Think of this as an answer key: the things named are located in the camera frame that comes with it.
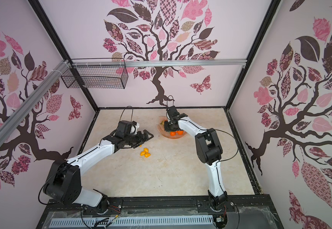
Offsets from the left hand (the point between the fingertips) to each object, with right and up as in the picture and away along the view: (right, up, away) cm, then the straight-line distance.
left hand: (149, 141), depth 85 cm
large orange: (+20, +4, +16) cm, 26 cm away
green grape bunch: (+7, +11, +19) cm, 23 cm away
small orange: (+15, +3, +16) cm, 22 cm away
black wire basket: (-31, +45, +10) cm, 55 cm away
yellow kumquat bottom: (-2, -10, +8) cm, 13 cm away
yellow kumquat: (-4, -7, +10) cm, 13 cm away
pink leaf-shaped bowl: (+6, +7, +19) cm, 21 cm away
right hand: (+10, +8, +14) cm, 19 cm away
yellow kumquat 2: (-6, -10, +8) cm, 14 cm away
